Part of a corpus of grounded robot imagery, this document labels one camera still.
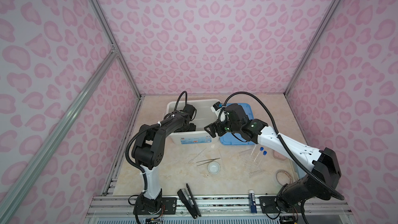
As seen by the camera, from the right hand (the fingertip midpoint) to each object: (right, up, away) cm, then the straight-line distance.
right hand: (211, 123), depth 77 cm
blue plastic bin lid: (+8, -6, -9) cm, 13 cm away
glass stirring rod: (-8, -20, +13) cm, 25 cm away
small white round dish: (+1, -25, +7) cm, 26 cm away
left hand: (-14, -5, +20) cm, 25 cm away
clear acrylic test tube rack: (+21, -21, +11) cm, 32 cm away
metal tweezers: (-2, -22, +11) cm, 25 cm away
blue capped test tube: (+25, -14, -2) cm, 29 cm away
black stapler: (-12, -35, -2) cm, 37 cm away
